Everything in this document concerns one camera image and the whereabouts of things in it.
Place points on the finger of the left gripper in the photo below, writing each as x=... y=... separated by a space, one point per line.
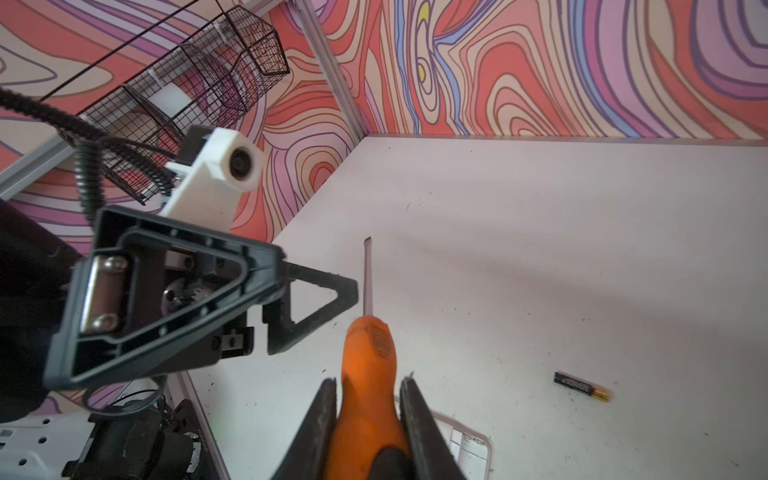
x=158 y=296
x=309 y=300

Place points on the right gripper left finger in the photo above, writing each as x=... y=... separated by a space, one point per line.
x=307 y=455

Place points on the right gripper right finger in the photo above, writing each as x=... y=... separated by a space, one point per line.
x=431 y=456

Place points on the white air conditioner remote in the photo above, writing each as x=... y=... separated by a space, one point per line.
x=471 y=451

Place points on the orange black flathead screwdriver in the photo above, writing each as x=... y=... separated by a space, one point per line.
x=369 y=440

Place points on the black gold AAA battery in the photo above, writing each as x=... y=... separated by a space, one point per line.
x=582 y=386

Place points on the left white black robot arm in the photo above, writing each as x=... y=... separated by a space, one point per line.
x=92 y=143

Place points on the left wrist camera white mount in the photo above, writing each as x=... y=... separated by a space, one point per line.
x=215 y=167

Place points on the black wire basket left wall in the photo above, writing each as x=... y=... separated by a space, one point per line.
x=213 y=78

